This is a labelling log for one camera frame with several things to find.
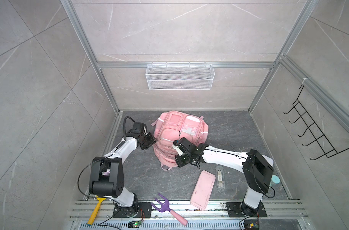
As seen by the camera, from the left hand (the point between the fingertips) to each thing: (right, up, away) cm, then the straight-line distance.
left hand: (157, 138), depth 92 cm
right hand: (+13, -13, -7) cm, 20 cm away
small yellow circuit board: (+50, -41, -22) cm, 68 cm away
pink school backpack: (+8, +8, +11) cm, 16 cm away
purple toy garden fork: (+7, -35, -17) cm, 39 cm away
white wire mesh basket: (+15, +44, +9) cm, 47 cm away
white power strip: (+71, -13, -4) cm, 72 cm away
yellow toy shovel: (-29, -35, -19) cm, 50 cm away
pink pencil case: (+27, -29, -15) cm, 42 cm away
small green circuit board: (-7, -39, -23) cm, 46 cm away
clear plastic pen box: (+39, -22, -8) cm, 45 cm away
